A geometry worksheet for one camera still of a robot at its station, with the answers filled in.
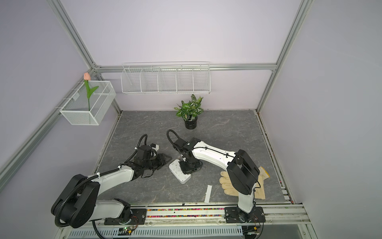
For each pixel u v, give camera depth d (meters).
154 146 0.86
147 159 0.73
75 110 0.73
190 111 0.88
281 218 0.74
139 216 0.74
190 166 0.71
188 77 1.05
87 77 0.83
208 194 0.81
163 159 0.80
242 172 0.47
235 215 0.74
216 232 1.57
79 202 0.42
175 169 0.85
